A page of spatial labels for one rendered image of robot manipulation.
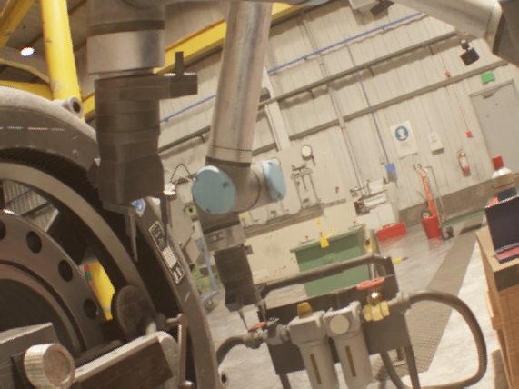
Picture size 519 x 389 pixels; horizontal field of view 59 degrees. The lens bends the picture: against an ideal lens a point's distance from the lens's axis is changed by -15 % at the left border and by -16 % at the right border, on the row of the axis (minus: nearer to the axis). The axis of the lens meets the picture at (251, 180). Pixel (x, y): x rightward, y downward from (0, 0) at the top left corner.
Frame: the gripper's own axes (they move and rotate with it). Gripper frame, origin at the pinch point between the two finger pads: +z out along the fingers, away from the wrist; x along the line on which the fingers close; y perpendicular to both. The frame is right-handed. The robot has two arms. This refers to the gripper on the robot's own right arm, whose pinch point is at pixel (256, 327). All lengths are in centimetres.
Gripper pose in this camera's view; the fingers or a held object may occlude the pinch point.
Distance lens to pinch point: 127.5
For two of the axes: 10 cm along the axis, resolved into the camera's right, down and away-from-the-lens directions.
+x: 8.8, -3.0, -3.6
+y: -3.7, 0.1, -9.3
